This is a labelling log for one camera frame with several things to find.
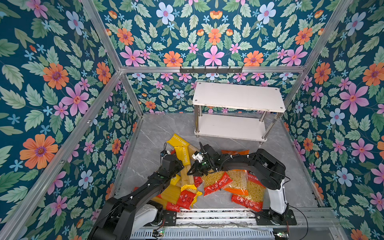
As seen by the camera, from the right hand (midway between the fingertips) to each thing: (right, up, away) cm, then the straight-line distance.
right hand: (190, 169), depth 84 cm
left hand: (-3, +4, +4) cm, 7 cm away
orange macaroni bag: (+28, -4, -3) cm, 28 cm away
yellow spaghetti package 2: (-11, +15, +17) cm, 25 cm away
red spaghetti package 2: (-1, -12, -9) cm, 15 cm away
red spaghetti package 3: (-9, -16, -9) cm, 21 cm away
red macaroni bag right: (+37, -10, -4) cm, 38 cm away
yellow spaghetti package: (-6, +8, +8) cm, 13 cm away
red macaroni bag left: (+13, -5, -4) cm, 15 cm away
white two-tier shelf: (+35, +38, +39) cm, 65 cm away
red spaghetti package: (+4, -6, 0) cm, 7 cm away
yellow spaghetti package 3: (-2, -5, -6) cm, 8 cm away
